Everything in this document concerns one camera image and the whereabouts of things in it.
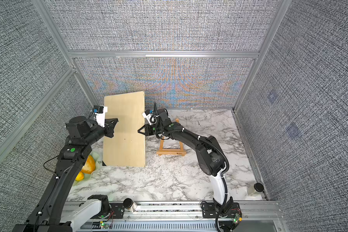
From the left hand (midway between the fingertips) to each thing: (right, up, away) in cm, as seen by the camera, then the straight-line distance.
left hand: (118, 117), depth 70 cm
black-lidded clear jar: (+68, -36, +2) cm, 77 cm away
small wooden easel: (+26, -21, +23) cm, 41 cm away
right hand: (+7, -6, +13) cm, 16 cm away
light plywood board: (-1, -17, +15) cm, 23 cm away
